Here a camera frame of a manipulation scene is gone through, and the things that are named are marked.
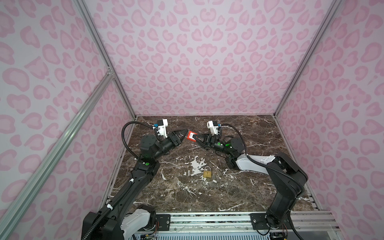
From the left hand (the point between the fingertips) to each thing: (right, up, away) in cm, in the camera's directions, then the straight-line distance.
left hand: (189, 130), depth 68 cm
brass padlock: (+10, -26, +20) cm, 34 cm away
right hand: (+3, -4, 0) cm, 5 cm away
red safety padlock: (+1, -3, 0) cm, 3 cm away
